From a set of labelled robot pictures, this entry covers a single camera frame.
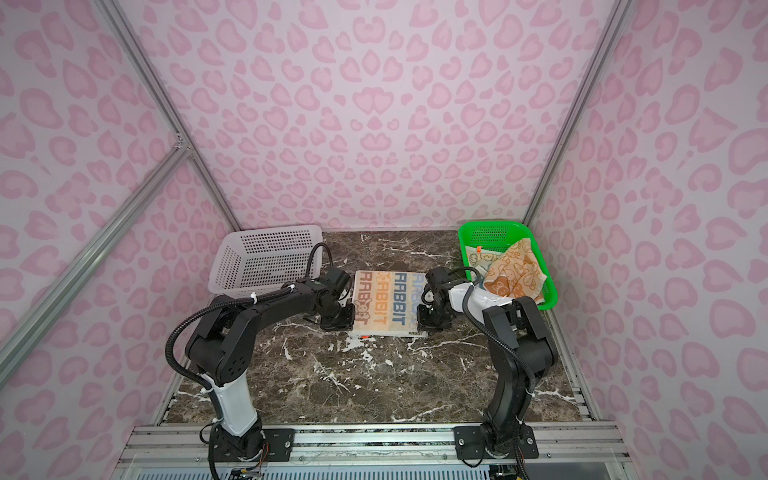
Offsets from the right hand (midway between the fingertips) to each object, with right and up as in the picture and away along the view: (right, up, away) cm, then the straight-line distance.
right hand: (422, 324), depth 92 cm
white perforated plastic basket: (-61, +19, +18) cm, 67 cm away
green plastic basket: (+26, +29, +18) cm, 43 cm away
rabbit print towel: (-11, +5, +7) cm, 14 cm away
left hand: (-20, +1, +1) cm, 20 cm away
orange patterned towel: (+31, +15, +9) cm, 35 cm away
